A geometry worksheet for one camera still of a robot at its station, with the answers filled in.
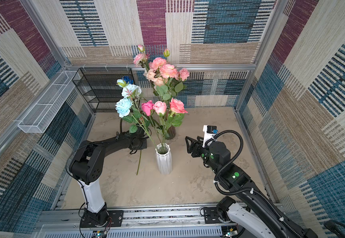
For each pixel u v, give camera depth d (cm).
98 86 108
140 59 73
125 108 55
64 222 76
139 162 92
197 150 60
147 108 60
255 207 44
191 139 63
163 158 73
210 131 58
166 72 59
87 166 51
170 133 184
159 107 59
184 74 76
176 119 66
